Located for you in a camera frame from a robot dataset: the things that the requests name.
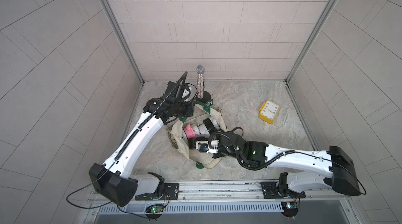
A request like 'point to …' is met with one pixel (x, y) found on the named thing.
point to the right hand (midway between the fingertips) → (204, 139)
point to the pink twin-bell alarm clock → (189, 132)
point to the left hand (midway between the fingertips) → (196, 107)
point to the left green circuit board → (155, 208)
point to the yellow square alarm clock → (269, 111)
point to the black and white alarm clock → (208, 126)
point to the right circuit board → (290, 208)
